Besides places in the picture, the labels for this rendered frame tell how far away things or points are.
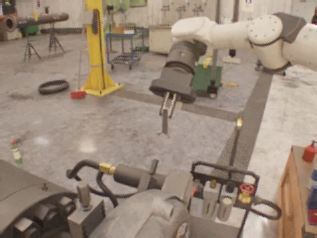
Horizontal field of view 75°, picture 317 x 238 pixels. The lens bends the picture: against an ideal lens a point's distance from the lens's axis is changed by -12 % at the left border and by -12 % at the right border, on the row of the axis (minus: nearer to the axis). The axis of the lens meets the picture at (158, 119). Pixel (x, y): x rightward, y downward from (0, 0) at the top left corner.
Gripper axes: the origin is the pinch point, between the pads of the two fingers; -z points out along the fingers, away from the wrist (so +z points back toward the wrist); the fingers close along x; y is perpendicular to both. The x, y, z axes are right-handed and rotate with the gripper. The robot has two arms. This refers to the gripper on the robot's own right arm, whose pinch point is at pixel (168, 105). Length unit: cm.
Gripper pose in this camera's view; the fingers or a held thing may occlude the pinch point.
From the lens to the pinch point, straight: 60.3
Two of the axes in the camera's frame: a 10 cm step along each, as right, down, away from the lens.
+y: 0.0, -3.6, -9.3
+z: 2.9, -8.9, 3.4
